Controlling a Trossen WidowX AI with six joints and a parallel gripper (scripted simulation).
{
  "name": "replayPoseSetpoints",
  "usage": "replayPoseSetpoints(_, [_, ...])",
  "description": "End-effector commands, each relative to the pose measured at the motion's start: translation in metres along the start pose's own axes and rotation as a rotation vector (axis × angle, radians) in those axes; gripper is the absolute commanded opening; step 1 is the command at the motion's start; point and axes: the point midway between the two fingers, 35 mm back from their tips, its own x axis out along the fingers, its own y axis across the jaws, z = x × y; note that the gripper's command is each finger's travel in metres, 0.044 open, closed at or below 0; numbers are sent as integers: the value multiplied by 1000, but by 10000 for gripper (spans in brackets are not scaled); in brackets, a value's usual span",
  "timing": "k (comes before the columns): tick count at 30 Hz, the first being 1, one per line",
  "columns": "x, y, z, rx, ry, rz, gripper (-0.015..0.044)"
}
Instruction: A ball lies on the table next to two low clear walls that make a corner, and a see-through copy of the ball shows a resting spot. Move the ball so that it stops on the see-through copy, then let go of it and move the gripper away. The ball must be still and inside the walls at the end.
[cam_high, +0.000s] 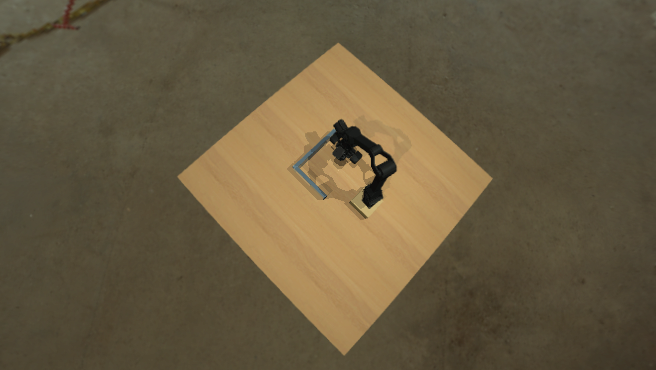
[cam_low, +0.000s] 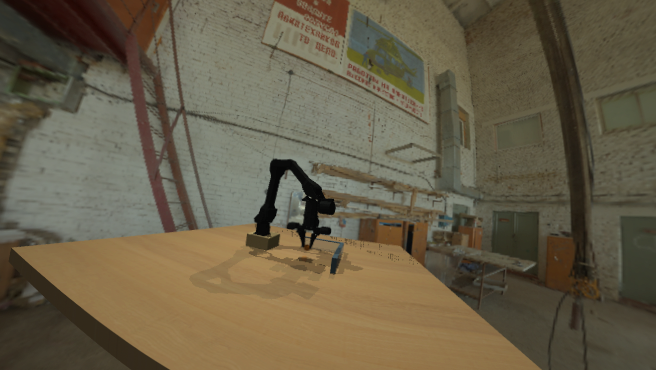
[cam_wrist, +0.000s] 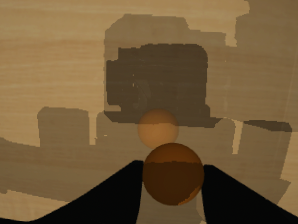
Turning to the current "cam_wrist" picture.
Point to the dark brown ball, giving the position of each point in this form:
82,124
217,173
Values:
172,174

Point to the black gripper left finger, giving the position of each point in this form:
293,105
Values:
116,200

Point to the translucent orange ball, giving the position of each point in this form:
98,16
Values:
156,127

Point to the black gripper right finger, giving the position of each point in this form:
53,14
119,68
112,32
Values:
226,201

